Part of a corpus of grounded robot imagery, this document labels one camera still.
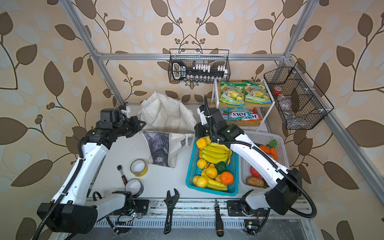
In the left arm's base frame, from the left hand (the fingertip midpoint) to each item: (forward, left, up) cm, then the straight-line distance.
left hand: (146, 121), depth 73 cm
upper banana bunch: (-4, -37, -24) cm, 44 cm away
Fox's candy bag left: (+13, -47, -8) cm, 49 cm away
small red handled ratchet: (-14, +19, -28) cm, 36 cm away
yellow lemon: (-11, -28, -24) cm, 39 cm away
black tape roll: (-23, +8, -29) cm, 38 cm away
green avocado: (-13, -39, -23) cm, 47 cm away
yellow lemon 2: (-22, -28, -21) cm, 41 cm away
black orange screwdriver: (-40, -37, -26) cm, 60 cm away
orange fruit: (-20, -41, -20) cm, 50 cm away
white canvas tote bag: (+14, -6, -21) cm, 26 cm away
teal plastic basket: (-14, -46, -23) cm, 53 cm away
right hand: (-1, -25, -4) cm, 25 cm away
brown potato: (-20, -56, -23) cm, 64 cm away
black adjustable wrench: (-30, -13, -28) cm, 43 cm away
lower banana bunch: (-22, -35, -23) cm, 47 cm away
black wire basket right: (+10, -77, +6) cm, 77 cm away
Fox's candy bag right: (+14, -60, -10) cm, 62 cm away
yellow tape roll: (-17, +4, -26) cm, 31 cm away
